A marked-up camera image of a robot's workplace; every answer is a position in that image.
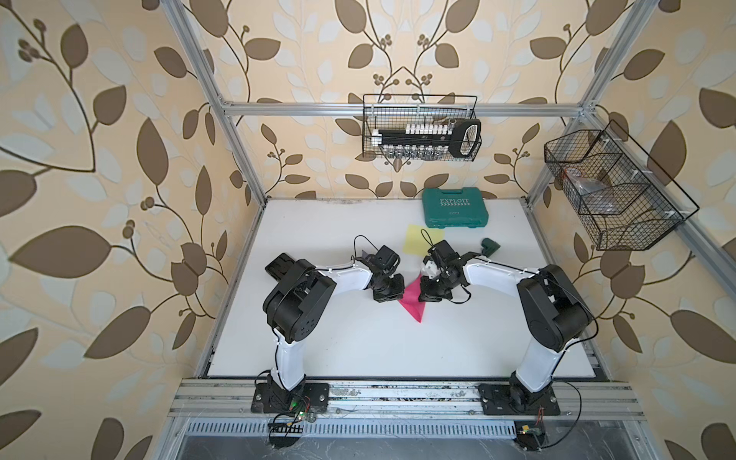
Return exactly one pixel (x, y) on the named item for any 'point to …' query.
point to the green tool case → (455, 208)
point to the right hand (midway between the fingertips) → (419, 298)
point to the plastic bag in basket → (585, 184)
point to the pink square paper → (411, 302)
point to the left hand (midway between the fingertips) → (402, 291)
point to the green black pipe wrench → (490, 246)
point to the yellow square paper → (420, 240)
